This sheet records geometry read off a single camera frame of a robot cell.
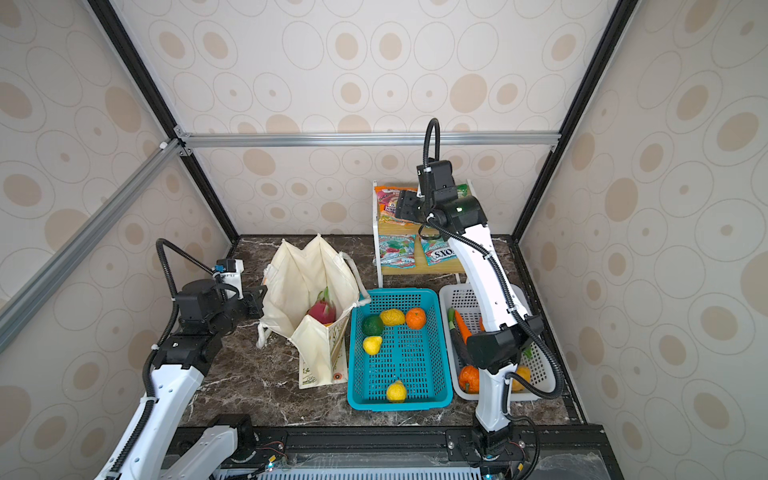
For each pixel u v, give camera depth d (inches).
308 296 39.3
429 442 29.4
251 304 26.0
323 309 35.3
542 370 30.6
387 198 31.1
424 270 35.5
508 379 21.4
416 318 36.1
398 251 35.4
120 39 27.9
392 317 36.3
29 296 20.8
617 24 27.4
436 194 21.5
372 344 34.2
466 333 36.1
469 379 30.6
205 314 21.5
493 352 18.7
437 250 36.2
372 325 34.5
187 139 35.3
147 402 17.2
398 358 34.5
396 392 30.6
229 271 24.7
